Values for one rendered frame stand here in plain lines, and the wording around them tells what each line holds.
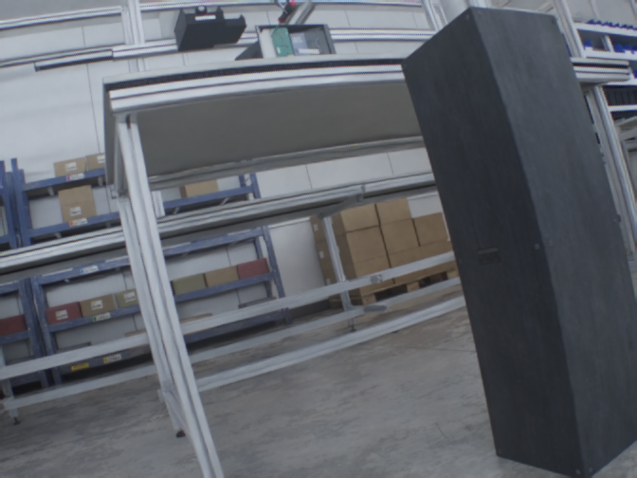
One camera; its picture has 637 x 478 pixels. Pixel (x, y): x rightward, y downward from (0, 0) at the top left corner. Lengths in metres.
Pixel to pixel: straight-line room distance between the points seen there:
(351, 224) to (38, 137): 3.42
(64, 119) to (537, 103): 5.27
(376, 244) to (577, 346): 4.23
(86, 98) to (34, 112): 0.60
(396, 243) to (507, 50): 4.30
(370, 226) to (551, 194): 4.19
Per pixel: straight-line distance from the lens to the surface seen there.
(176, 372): 1.16
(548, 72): 0.99
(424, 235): 5.33
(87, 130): 5.72
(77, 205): 5.01
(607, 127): 2.24
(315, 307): 5.76
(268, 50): 1.53
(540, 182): 0.87
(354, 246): 4.90
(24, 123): 5.83
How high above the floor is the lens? 0.48
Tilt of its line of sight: 2 degrees up
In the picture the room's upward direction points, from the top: 14 degrees counter-clockwise
